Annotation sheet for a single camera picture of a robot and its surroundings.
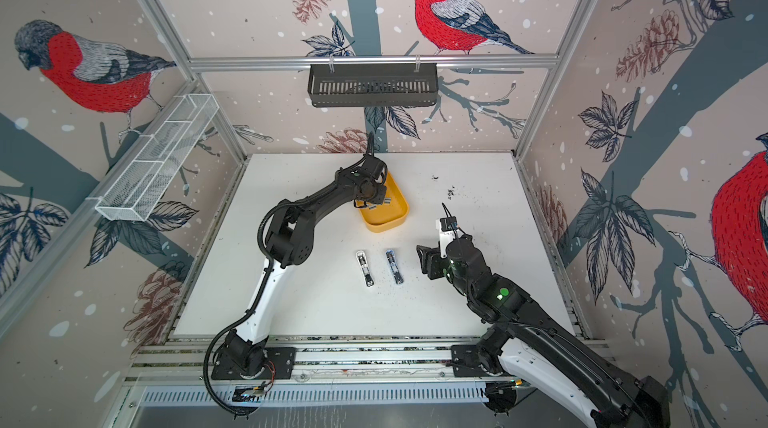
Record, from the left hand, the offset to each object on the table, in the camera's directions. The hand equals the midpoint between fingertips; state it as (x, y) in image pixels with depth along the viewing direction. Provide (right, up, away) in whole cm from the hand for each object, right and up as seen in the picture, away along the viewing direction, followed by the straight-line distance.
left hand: (379, 193), depth 105 cm
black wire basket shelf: (-3, +40, +2) cm, 40 cm away
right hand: (+13, -13, -29) cm, 34 cm away
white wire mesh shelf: (-58, +11, -27) cm, 65 cm away
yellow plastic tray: (+3, -7, -3) cm, 9 cm away
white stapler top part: (-4, -21, -15) cm, 26 cm away
